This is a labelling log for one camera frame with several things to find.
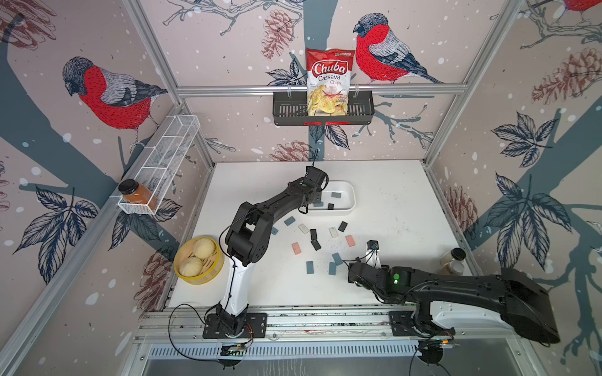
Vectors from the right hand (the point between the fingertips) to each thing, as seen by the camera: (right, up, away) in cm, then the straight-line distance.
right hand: (357, 269), depth 83 cm
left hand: (-14, +28, +16) cm, 35 cm away
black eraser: (-8, +21, +21) cm, 30 cm away
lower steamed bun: (-59, +2, -2) cm, 60 cm away
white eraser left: (-20, +12, +13) cm, 27 cm away
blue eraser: (-26, +15, +15) cm, 34 cm away
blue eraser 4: (-7, +2, +5) cm, 9 cm away
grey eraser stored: (-5, +25, +24) cm, 35 cm away
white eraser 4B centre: (-7, +11, +12) cm, 18 cm away
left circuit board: (-42, -21, -11) cm, 48 cm away
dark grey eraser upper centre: (-16, +10, +12) cm, 22 cm away
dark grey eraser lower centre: (-15, +6, +9) cm, 19 cm away
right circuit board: (+25, -18, -13) cm, 33 cm away
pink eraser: (-1, +8, +10) cm, 13 cm away
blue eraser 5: (-9, -1, +3) cm, 9 cm away
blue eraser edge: (-13, +22, +21) cm, 33 cm away
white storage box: (-4, +24, +24) cm, 34 cm away
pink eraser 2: (-23, +5, +8) cm, 24 cm away
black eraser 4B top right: (-3, +12, +15) cm, 20 cm away
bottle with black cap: (+33, +7, -3) cm, 34 cm away
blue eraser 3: (-17, -1, +3) cm, 18 cm away
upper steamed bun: (-57, +7, +3) cm, 58 cm away
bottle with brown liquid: (+30, +4, -7) cm, 31 cm away
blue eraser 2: (-32, +11, +12) cm, 36 cm away
